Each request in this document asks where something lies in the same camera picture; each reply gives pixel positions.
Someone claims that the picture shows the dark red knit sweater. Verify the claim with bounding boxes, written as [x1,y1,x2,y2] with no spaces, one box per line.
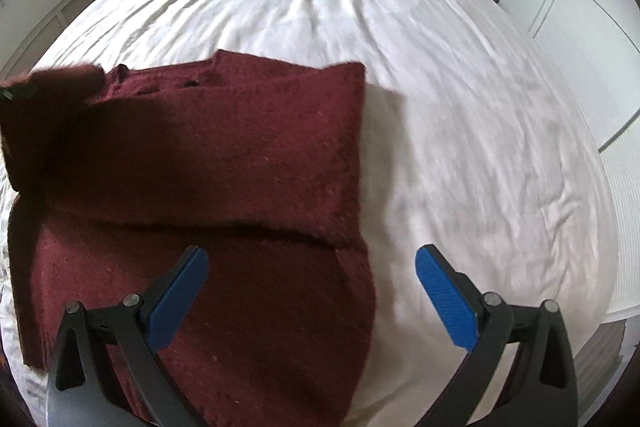
[1,50,375,426]

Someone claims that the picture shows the white bed sheet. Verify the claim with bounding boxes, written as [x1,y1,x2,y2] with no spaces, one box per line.
[0,0,622,427]

